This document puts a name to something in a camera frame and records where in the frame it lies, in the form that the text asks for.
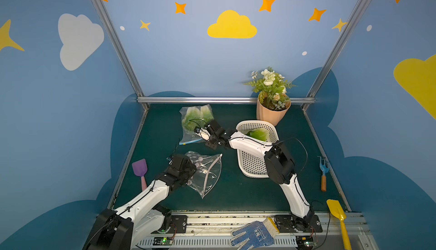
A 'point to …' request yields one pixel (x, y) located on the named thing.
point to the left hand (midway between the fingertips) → (198, 167)
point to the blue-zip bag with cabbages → (192, 117)
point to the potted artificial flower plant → (272, 101)
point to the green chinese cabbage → (260, 133)
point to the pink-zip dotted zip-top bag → (208, 169)
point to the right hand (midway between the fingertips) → (212, 134)
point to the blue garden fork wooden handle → (325, 168)
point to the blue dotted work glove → (260, 234)
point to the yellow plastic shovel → (336, 209)
